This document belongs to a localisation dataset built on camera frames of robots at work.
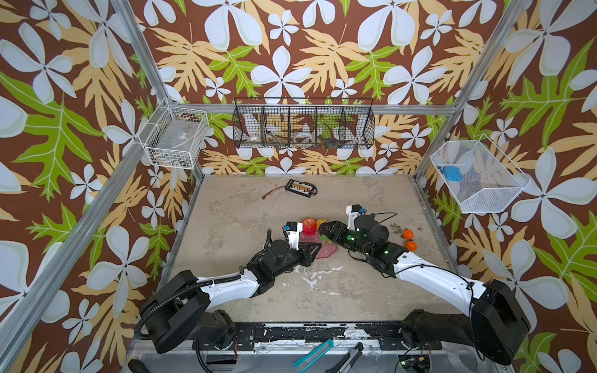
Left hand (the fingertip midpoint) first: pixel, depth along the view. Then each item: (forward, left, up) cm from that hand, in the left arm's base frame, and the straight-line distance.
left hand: (321, 243), depth 79 cm
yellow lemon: (+15, -1, -10) cm, 18 cm away
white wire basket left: (+35, +55, +18) cm, 68 cm away
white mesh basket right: (+22, -58, +11) cm, 63 cm away
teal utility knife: (-32, +4, -15) cm, 36 cm away
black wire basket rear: (+43, +2, +19) cm, 47 cm away
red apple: (+12, +3, -9) cm, 15 cm away
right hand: (+5, 0, +2) cm, 5 cm away
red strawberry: (-2, -1, +6) cm, 6 cm away
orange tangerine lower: (+6, -38, -14) cm, 41 cm away
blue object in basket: (+25, -50, +10) cm, 57 cm away
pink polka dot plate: (+5, -3, -15) cm, 16 cm away
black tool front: (-34, -6, -14) cm, 37 cm away
